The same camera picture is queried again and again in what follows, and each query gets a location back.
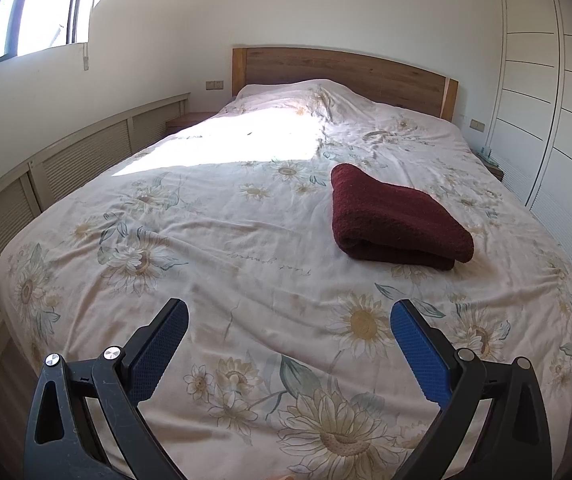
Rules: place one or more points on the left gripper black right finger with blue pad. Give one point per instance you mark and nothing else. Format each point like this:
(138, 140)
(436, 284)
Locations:
(514, 442)

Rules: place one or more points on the wooden bed headboard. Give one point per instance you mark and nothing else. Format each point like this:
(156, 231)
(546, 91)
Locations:
(377, 79)

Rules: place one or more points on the wooden right bedside table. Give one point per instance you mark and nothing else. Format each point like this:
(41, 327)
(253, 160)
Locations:
(490, 164)

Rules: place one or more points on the beige louvered radiator cover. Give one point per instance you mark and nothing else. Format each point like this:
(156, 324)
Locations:
(47, 176)

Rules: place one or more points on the wooden left bedside table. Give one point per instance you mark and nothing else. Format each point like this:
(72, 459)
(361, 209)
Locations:
(186, 121)

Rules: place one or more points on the right beige wall switch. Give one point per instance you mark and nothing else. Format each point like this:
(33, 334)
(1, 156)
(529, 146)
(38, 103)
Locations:
(476, 125)

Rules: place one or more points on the dark red knitted sweater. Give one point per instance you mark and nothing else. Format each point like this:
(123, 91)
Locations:
(384, 222)

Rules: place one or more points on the white wardrobe with doors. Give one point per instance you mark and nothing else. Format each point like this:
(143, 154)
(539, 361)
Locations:
(531, 125)

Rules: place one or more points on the floral white duvet cover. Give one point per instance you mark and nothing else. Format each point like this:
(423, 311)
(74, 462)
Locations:
(289, 365)

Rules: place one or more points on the beige wall switch plate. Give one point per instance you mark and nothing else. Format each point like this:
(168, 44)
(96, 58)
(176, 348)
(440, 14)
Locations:
(214, 85)

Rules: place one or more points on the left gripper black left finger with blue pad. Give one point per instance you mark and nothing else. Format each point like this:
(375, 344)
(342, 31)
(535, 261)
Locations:
(62, 441)

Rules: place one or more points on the wooden bedside table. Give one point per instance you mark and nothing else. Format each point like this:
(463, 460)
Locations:
(186, 121)
(490, 164)

